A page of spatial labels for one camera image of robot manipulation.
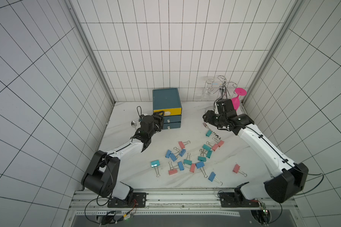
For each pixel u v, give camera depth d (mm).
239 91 862
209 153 899
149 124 650
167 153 896
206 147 906
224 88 903
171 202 728
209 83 970
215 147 929
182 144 940
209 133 1001
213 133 999
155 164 847
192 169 842
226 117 574
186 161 862
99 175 428
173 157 875
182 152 899
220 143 952
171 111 884
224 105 570
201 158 884
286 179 384
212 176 813
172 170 833
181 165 854
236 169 838
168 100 923
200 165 858
